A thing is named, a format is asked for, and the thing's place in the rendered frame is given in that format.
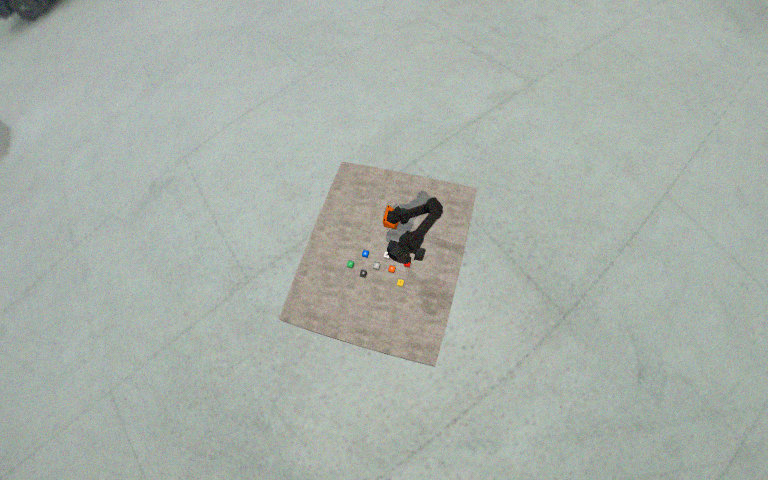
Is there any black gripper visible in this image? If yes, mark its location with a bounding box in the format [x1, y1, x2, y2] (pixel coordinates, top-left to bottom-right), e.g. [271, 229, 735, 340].
[387, 240, 426, 261]

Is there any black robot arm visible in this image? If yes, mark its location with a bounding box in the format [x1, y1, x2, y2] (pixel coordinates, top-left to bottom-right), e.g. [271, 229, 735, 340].
[387, 197, 443, 264]

